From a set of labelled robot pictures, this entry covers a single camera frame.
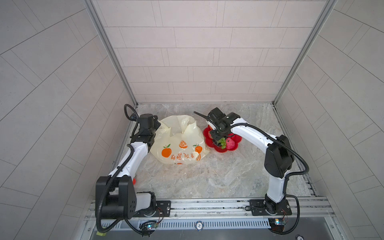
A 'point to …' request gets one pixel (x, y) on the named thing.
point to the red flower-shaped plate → (210, 142)
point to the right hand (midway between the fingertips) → (215, 134)
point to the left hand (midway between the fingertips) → (156, 117)
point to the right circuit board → (276, 224)
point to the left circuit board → (149, 225)
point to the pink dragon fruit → (230, 144)
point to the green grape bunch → (223, 142)
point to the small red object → (134, 181)
